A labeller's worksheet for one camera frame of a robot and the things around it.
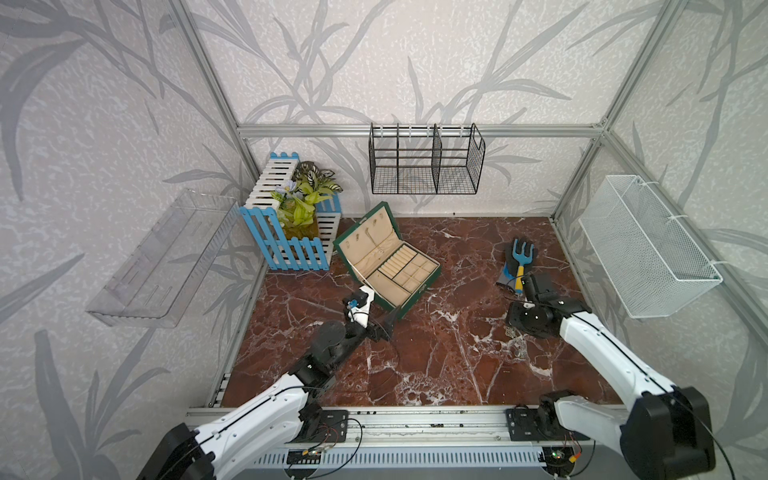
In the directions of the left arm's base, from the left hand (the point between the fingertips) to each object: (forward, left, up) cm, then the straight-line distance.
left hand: (384, 299), depth 76 cm
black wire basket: (+52, -13, +6) cm, 54 cm away
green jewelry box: (+16, -3, -14) cm, 22 cm away
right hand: (+1, -37, -12) cm, 39 cm away
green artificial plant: (+30, +27, +7) cm, 41 cm away
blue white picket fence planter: (+23, +36, +6) cm, 43 cm away
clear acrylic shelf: (-4, +50, +11) cm, 51 cm away
